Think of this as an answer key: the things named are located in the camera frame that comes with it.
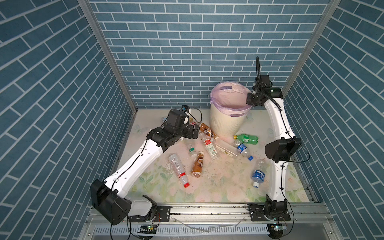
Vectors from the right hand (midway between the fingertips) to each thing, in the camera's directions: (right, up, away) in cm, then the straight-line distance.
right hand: (248, 98), depth 90 cm
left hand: (-34, -16, -14) cm, 40 cm away
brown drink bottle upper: (-26, -19, +12) cm, 35 cm away
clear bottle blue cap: (-3, -31, +3) cm, 32 cm away
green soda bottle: (+1, -25, +8) cm, 27 cm away
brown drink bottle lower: (-31, -40, -4) cm, 51 cm away
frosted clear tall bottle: (-13, -31, +4) cm, 34 cm away
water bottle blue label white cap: (+3, -44, -9) cm, 45 cm away
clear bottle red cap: (-42, -42, -6) cm, 59 cm away
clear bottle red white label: (-24, -29, +3) cm, 38 cm away
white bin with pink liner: (-14, -8, -9) cm, 19 cm away
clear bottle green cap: (-34, -34, +2) cm, 48 cm away
